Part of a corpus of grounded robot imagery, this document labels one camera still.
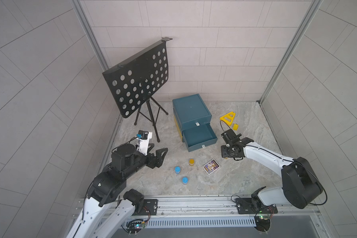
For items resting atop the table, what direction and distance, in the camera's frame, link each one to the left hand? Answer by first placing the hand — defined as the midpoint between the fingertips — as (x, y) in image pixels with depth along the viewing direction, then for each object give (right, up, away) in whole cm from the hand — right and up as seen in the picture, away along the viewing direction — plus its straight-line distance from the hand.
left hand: (163, 147), depth 64 cm
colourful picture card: (+24, -15, +18) cm, 34 cm away
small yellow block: (+44, +5, +36) cm, 57 cm away
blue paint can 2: (+9, -21, +14) cm, 27 cm away
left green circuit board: (-13, -35, 0) cm, 37 cm away
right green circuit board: (+46, -36, +4) cm, 59 cm away
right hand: (+34, -9, +25) cm, 43 cm away
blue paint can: (+5, -16, +17) cm, 24 cm away
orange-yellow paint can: (+13, -13, +20) cm, 27 cm away
